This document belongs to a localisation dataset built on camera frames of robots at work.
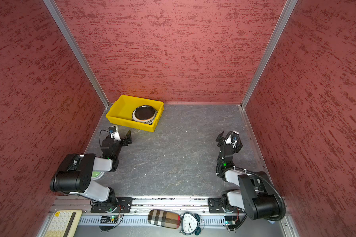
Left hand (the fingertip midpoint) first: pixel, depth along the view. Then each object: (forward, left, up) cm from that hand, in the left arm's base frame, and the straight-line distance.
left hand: (123, 133), depth 93 cm
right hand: (-4, -66, +5) cm, 66 cm away
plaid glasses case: (-45, -30, -5) cm, 54 cm away
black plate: (+20, -9, -2) cm, 22 cm away
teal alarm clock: (-47, -42, -3) cm, 63 cm away
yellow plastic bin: (+25, +11, -7) cm, 28 cm away
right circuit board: (-46, -62, -9) cm, 77 cm away
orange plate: (+14, -5, -3) cm, 15 cm away
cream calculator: (-47, +17, -6) cm, 50 cm away
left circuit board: (-45, -2, -9) cm, 46 cm away
